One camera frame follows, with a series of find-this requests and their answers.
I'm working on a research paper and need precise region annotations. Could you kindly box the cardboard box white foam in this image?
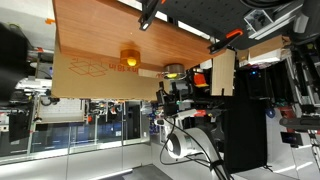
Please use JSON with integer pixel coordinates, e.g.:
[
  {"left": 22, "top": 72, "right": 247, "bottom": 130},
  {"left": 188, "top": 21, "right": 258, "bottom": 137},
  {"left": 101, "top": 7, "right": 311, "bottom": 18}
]
[{"left": 236, "top": 34, "right": 292, "bottom": 68}]

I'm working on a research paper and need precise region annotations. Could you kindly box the large cardboard sheet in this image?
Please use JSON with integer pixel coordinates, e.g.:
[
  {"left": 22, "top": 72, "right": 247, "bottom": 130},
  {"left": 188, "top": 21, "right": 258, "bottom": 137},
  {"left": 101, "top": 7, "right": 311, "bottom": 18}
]
[{"left": 50, "top": 42, "right": 172, "bottom": 102}]

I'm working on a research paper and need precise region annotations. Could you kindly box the black clamp orange handle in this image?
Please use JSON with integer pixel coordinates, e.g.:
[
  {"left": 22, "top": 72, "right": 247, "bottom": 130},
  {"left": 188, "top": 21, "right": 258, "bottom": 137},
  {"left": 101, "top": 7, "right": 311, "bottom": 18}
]
[
  {"left": 138, "top": 0, "right": 167, "bottom": 32},
  {"left": 208, "top": 28, "right": 245, "bottom": 55}
]

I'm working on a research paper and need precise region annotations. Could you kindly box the steel cooking pot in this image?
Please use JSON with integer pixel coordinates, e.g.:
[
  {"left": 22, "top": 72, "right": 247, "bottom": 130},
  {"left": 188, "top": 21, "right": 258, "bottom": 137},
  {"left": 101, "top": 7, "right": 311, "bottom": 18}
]
[{"left": 162, "top": 63, "right": 186, "bottom": 81}]

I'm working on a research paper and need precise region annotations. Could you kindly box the black computer tower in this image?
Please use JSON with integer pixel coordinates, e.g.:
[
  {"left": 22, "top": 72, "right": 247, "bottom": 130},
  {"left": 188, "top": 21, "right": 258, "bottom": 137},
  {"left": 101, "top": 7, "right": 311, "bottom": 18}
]
[{"left": 222, "top": 94, "right": 268, "bottom": 175}]

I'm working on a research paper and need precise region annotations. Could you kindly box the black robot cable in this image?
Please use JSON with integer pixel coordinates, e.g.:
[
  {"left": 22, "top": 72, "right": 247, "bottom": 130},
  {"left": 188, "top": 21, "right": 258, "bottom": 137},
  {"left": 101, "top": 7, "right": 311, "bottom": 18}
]
[{"left": 159, "top": 117, "right": 232, "bottom": 180}]

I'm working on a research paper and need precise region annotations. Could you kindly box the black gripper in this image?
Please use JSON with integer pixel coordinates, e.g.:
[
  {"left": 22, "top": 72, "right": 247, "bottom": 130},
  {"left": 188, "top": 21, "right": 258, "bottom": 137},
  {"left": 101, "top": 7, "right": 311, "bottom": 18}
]
[{"left": 156, "top": 79, "right": 190, "bottom": 117}]

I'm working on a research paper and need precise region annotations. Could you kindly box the orange plastic cup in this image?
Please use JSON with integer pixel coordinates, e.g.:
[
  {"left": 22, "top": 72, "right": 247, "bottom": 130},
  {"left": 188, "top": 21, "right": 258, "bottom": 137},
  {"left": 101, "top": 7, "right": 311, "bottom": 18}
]
[{"left": 119, "top": 49, "right": 142, "bottom": 68}]

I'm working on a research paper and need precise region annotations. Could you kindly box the white pegboard panel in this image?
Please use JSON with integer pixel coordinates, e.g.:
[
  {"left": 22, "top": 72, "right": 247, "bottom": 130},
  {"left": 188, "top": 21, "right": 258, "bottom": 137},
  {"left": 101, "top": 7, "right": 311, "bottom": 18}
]
[{"left": 35, "top": 97, "right": 86, "bottom": 124}]

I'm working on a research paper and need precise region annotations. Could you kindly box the black perforated breadboard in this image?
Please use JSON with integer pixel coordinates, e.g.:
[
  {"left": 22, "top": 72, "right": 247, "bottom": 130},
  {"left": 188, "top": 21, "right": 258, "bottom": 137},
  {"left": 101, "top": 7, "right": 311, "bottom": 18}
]
[{"left": 156, "top": 0, "right": 301, "bottom": 51}]

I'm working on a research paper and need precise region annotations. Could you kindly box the aluminium extrusion rail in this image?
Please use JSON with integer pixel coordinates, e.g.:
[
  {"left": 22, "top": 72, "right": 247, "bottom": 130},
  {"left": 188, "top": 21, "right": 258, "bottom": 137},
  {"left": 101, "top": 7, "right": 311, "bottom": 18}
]
[{"left": 243, "top": 6, "right": 301, "bottom": 41}]

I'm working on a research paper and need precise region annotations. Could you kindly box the yellow toy corn cob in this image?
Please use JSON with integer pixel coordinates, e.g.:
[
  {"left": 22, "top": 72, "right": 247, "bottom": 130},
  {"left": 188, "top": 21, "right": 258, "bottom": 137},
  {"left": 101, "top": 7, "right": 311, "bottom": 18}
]
[{"left": 126, "top": 57, "right": 138, "bottom": 67}]

